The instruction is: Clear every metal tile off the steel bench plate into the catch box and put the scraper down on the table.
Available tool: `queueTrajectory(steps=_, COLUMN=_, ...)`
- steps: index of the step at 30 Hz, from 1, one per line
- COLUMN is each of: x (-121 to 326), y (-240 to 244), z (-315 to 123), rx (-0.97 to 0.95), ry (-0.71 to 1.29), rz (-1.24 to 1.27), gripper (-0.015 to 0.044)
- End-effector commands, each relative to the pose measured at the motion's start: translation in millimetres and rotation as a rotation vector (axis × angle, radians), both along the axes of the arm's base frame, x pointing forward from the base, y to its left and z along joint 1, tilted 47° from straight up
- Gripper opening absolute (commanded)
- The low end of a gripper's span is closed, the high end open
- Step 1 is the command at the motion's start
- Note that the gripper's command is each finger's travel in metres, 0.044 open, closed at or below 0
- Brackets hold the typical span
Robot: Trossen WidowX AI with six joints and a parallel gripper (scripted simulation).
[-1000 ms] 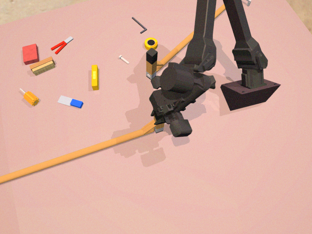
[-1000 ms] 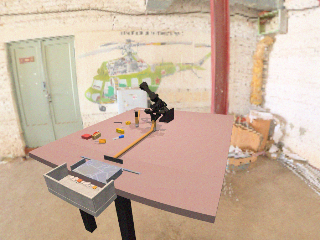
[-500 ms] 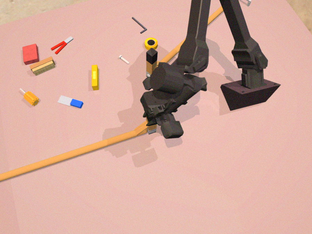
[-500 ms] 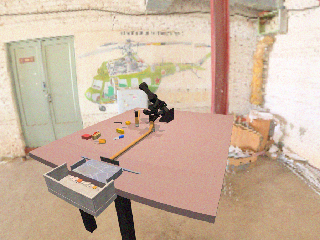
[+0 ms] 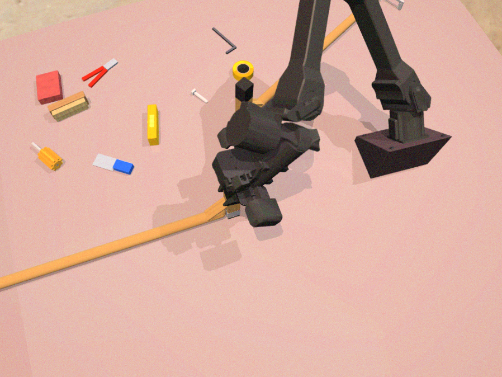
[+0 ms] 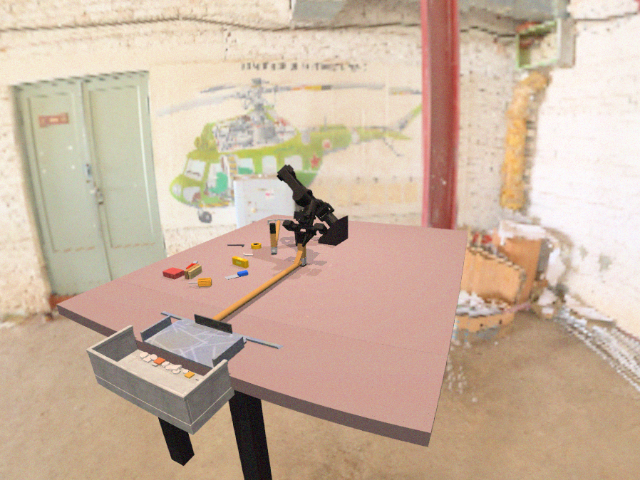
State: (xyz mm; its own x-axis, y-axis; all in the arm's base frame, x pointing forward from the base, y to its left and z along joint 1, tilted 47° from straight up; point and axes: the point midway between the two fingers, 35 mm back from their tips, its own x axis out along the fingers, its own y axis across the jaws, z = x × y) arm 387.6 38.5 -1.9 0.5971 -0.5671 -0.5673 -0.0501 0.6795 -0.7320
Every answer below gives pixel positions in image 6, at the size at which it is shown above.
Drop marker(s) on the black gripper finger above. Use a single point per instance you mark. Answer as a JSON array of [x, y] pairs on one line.
[[295, 229], [308, 235]]

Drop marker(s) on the tan scrub brush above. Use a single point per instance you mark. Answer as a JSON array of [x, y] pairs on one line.
[[192, 271]]

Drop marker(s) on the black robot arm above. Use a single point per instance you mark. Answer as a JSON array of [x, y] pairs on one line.
[[305, 198]]

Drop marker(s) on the yellow rectangular block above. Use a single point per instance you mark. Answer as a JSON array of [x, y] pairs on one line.
[[240, 262]]

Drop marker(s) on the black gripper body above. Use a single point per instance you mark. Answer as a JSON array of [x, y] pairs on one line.
[[303, 224]]

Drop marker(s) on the red rectangular block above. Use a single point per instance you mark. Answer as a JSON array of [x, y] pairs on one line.
[[173, 273]]

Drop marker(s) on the yellow screwdriver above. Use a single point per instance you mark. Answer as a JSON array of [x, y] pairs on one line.
[[203, 282]]

